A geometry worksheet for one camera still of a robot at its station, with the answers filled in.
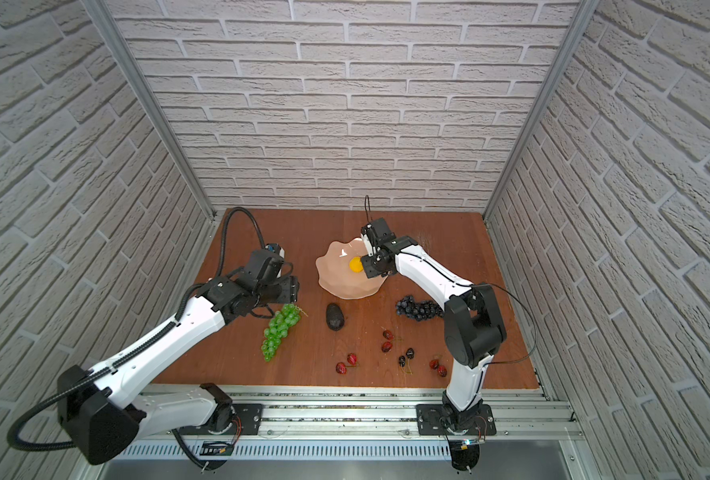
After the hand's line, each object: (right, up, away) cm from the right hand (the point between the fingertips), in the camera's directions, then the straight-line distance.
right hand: (373, 260), depth 91 cm
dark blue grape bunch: (+14, -15, -3) cm, 20 cm away
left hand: (-23, -5, -12) cm, 27 cm away
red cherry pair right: (+17, -28, -10) cm, 34 cm away
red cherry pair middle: (+4, -25, -6) cm, 26 cm away
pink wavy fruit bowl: (-13, -6, +11) cm, 18 cm away
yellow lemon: (-6, -2, +8) cm, 10 cm away
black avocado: (-12, -17, -4) cm, 21 cm away
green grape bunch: (-26, -16, -4) cm, 31 cm away
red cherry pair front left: (-9, -29, -10) cm, 33 cm away
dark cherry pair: (+8, -28, -8) cm, 30 cm away
